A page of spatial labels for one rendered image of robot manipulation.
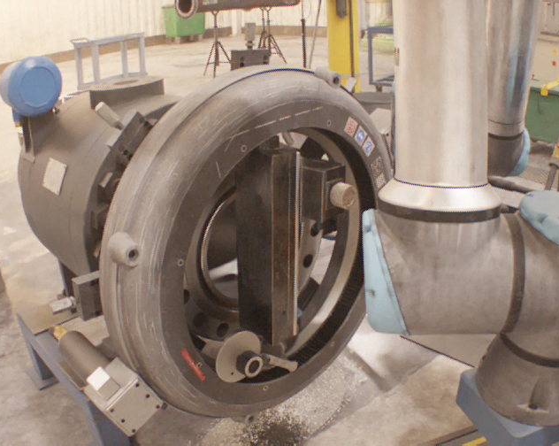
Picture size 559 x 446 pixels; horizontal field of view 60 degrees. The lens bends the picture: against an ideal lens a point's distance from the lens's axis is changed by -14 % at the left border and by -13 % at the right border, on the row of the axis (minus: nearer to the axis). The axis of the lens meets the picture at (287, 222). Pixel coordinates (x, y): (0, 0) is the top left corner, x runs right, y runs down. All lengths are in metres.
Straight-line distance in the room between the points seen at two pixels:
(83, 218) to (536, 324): 0.93
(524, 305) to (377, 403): 1.07
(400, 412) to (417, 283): 1.05
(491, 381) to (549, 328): 0.13
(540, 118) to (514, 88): 3.40
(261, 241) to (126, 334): 0.31
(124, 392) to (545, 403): 0.70
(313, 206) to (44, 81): 0.83
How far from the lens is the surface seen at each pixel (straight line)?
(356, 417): 1.60
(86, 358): 1.12
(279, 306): 1.08
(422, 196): 0.58
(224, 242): 1.42
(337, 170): 1.01
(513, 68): 0.83
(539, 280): 0.62
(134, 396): 1.01
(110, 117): 0.93
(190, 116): 0.91
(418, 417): 1.61
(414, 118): 0.59
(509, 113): 0.86
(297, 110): 1.01
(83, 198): 1.22
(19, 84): 1.47
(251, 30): 1.09
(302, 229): 1.28
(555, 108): 4.20
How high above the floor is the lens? 1.10
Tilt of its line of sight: 23 degrees down
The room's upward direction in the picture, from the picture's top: 2 degrees counter-clockwise
